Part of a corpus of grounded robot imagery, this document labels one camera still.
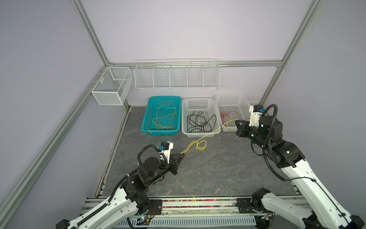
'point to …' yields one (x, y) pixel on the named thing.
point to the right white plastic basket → (232, 107)
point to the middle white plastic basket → (206, 105)
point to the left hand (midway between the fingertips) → (183, 157)
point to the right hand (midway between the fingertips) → (237, 121)
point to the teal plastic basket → (162, 116)
